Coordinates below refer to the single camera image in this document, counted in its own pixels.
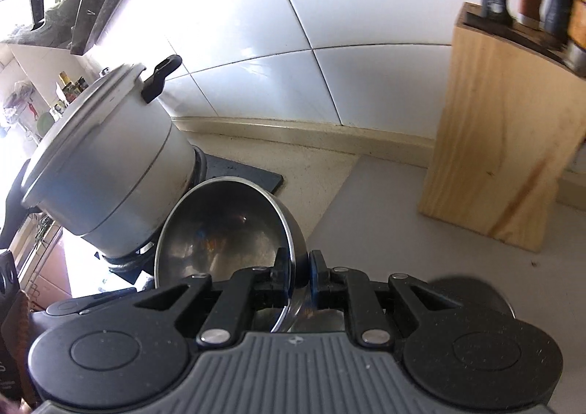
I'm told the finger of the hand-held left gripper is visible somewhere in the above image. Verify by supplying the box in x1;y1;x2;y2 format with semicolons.
30;288;138;318

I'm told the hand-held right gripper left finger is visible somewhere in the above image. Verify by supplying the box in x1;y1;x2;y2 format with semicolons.
133;248;294;347

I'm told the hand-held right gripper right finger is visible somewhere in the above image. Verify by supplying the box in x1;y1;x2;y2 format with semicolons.
309;250;459;346

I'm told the stainless steel bowl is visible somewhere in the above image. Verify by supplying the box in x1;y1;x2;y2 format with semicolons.
154;177;308;334

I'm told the black gas stove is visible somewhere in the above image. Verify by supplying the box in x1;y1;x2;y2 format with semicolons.
98;146;283;291

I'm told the aluminium pressure cooker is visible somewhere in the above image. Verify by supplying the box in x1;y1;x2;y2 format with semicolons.
0;54;209;259

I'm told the wooden knife block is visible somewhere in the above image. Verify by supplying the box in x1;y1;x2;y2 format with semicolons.
418;2;586;253

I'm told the light wooden handle knife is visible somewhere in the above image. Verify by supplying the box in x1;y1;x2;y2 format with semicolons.
565;0;586;71

